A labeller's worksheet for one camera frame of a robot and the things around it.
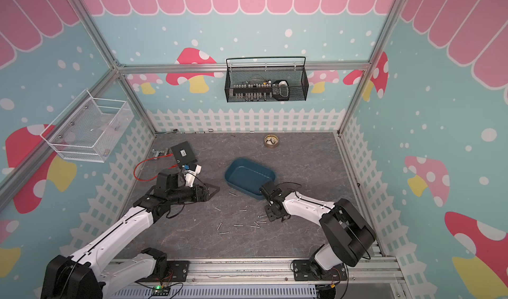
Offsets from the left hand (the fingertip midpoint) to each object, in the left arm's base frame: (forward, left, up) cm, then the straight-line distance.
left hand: (212, 192), depth 80 cm
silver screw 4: (-9, -2, -14) cm, 17 cm away
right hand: (-2, -27, -14) cm, 30 cm away
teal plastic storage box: (+16, -13, -14) cm, 24 cm away
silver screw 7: (-9, -19, -14) cm, 25 cm away
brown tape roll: (+40, -25, -13) cm, 50 cm away
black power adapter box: (+29, +24, -13) cm, 39 cm away
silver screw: (+6, -6, -14) cm, 16 cm away
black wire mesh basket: (+51, -37, +22) cm, 66 cm away
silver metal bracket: (+30, +37, -13) cm, 49 cm away
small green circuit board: (-32, +17, -17) cm, 40 cm away
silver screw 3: (-2, -12, -14) cm, 18 cm away
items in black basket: (+43, -16, +20) cm, 50 cm away
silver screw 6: (-9, -12, -14) cm, 20 cm away
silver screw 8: (-7, -19, -15) cm, 25 cm away
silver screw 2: (-2, -1, -14) cm, 14 cm away
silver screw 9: (-5, -20, -13) cm, 24 cm away
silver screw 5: (-12, -4, -15) cm, 20 cm away
